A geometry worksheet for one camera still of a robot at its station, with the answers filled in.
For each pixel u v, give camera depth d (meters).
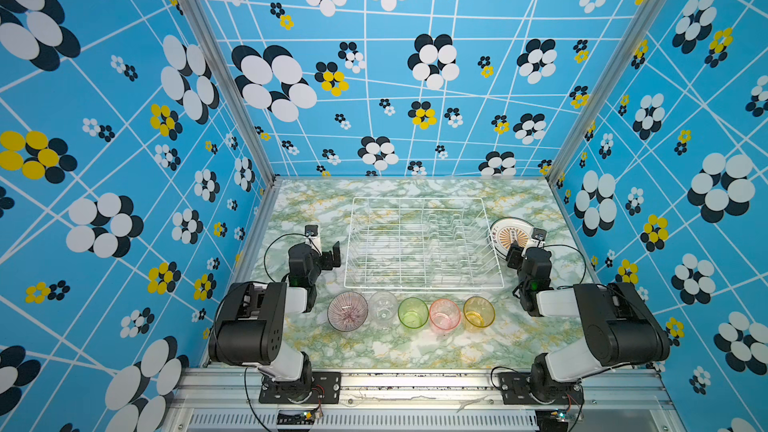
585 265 1.00
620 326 0.46
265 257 0.97
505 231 1.01
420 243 1.00
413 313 0.85
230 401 0.74
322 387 0.73
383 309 0.87
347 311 0.85
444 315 0.84
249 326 0.47
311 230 0.81
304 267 0.72
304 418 0.70
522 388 0.73
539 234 0.79
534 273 0.71
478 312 0.85
